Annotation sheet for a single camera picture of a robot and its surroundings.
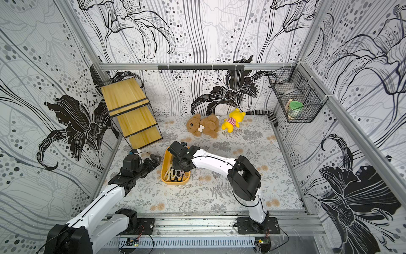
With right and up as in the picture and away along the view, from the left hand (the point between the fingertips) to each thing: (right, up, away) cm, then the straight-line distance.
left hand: (159, 163), depth 86 cm
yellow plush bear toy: (+47, +27, +25) cm, 59 cm away
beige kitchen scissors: (+4, -6, +2) cm, 8 cm away
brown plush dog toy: (+28, +22, +15) cm, 38 cm away
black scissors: (+10, -7, -2) cm, 12 cm away
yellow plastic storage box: (+3, -1, +7) cm, 8 cm away
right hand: (+10, -1, +1) cm, 10 cm away
